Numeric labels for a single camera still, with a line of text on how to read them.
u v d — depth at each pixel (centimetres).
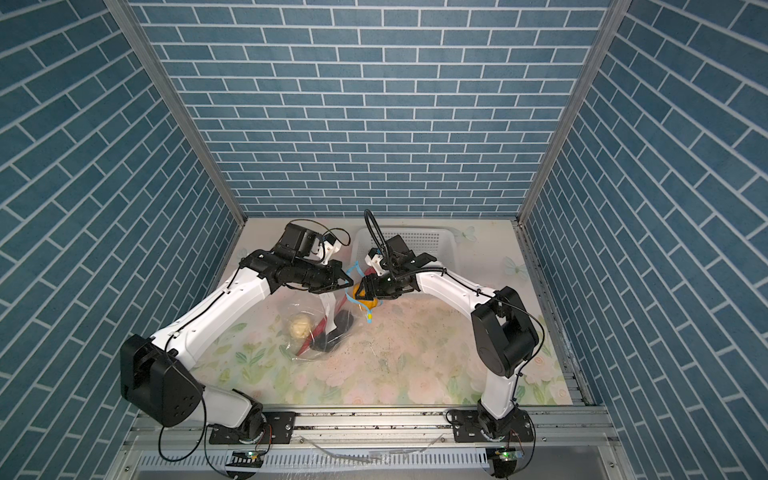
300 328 85
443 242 104
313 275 67
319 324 91
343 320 81
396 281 67
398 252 71
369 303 81
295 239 62
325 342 81
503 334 48
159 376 40
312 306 87
